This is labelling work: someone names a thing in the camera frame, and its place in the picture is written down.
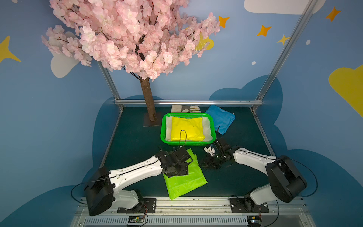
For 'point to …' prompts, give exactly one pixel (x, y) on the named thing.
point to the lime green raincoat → (178, 185)
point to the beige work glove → (177, 108)
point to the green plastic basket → (186, 115)
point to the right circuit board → (254, 221)
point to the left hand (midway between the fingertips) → (184, 170)
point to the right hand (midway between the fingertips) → (203, 164)
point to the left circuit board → (135, 219)
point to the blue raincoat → (222, 119)
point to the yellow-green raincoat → (189, 129)
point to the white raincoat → (206, 127)
